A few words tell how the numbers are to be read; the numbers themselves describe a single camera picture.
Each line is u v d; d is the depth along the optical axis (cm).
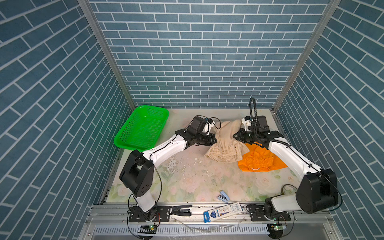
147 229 72
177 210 73
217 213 73
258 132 65
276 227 72
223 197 78
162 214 74
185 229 71
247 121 79
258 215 74
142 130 109
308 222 75
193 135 65
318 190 42
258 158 90
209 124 77
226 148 81
